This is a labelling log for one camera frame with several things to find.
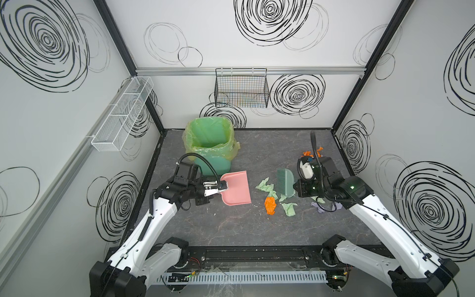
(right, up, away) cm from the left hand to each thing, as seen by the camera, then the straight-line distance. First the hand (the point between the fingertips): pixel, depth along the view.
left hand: (215, 186), depth 78 cm
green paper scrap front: (+34, -12, +9) cm, 37 cm away
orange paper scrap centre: (+25, -11, +9) cm, 29 cm away
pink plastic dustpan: (+10, -3, +3) cm, 11 cm away
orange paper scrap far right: (+49, +13, +27) cm, 57 cm away
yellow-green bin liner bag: (-6, +22, +24) cm, 33 cm away
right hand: (+31, +1, -6) cm, 32 cm away
